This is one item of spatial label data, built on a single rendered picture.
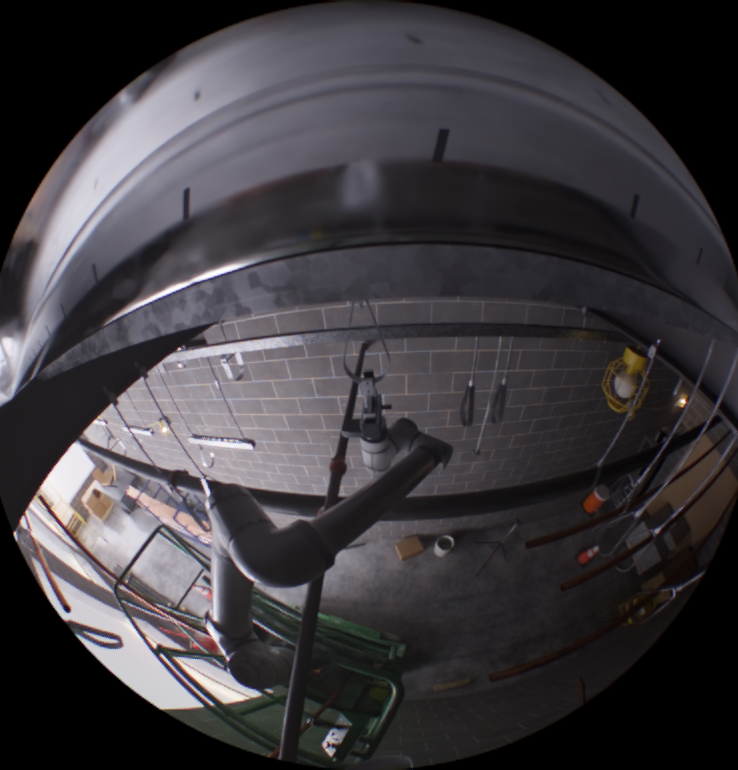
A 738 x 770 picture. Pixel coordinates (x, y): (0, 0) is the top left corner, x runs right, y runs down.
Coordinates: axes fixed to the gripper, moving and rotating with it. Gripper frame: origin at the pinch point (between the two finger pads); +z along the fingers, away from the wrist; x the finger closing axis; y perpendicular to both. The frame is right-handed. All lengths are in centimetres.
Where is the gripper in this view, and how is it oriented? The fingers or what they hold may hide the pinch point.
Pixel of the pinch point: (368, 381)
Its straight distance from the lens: 60.9
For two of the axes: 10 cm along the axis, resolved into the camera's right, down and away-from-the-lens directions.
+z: -0.9, -8.4, -5.3
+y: 9.9, -0.4, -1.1
